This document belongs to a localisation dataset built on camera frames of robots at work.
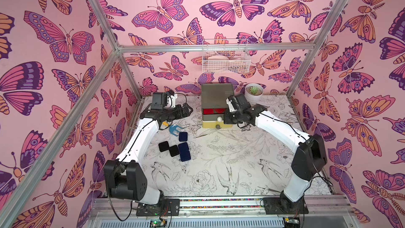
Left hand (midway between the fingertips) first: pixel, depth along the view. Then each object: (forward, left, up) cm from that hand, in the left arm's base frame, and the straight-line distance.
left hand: (188, 110), depth 83 cm
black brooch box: (-9, +17, -24) cm, 31 cm away
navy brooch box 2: (-16, +2, -24) cm, 29 cm away
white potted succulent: (+26, -43, -13) cm, 52 cm away
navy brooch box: (-12, +3, -23) cm, 26 cm away
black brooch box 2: (-12, +9, -22) cm, 27 cm away
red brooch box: (+6, -14, -8) cm, 17 cm away
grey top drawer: (0, -14, -5) cm, 15 cm away
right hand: (-2, -17, -5) cm, 18 cm away
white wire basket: (+33, -23, +11) cm, 42 cm away
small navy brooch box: (-3, +5, -22) cm, 23 cm away
